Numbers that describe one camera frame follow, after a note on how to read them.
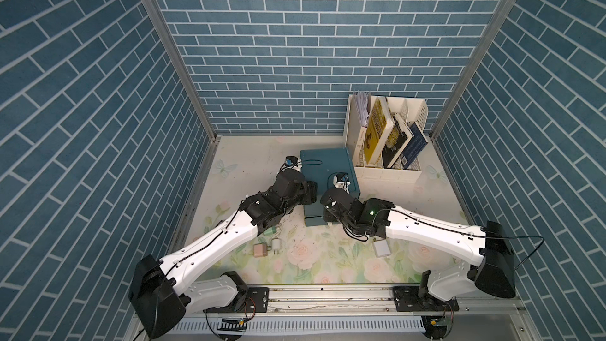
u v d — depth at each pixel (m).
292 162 0.67
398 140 0.98
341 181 0.68
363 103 0.92
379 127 0.93
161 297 0.37
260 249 0.82
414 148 1.01
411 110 1.04
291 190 0.56
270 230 0.86
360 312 0.73
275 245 0.83
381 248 0.84
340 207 0.56
